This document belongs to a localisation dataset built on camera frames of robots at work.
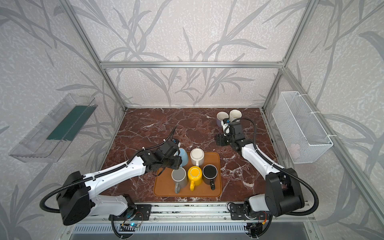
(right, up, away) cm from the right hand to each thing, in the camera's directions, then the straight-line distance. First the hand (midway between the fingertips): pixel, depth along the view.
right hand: (220, 131), depth 89 cm
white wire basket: (+31, 0, -27) cm, 41 cm away
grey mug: (-23, -22, -15) cm, 35 cm away
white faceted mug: (+12, +11, +16) cm, 22 cm away
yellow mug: (-15, -22, -13) cm, 30 cm away
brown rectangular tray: (-32, -30, -8) cm, 45 cm away
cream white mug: (-14, -14, -3) cm, 20 cm away
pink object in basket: (+36, -8, -14) cm, 39 cm away
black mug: (-7, -21, -11) cm, 25 cm away
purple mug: (+2, +10, +18) cm, 20 cm away
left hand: (-23, -14, -7) cm, 28 cm away
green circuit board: (-45, -43, -19) cm, 66 cm away
